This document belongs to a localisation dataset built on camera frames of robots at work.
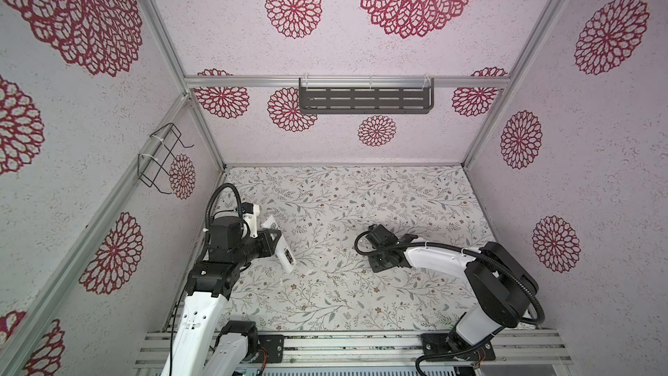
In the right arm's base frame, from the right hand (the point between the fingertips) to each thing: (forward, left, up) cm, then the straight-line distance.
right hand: (374, 258), depth 91 cm
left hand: (-4, +30, +20) cm, 36 cm away
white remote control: (-8, +28, +18) cm, 34 cm away
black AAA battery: (-8, +27, +16) cm, 32 cm away
